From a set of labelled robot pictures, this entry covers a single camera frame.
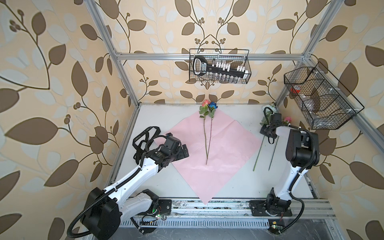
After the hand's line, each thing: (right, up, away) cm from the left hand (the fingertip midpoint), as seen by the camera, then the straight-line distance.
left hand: (183, 151), depth 83 cm
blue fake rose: (+20, +28, +31) cm, 46 cm away
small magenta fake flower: (+74, +17, +25) cm, 80 cm away
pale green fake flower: (+52, +24, +9) cm, 58 cm away
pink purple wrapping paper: (+22, -2, +12) cm, 25 cm away
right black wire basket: (+73, +28, -6) cm, 78 cm away
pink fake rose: (+13, +25, +33) cm, 43 cm away
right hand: (+56, +9, +20) cm, 60 cm away
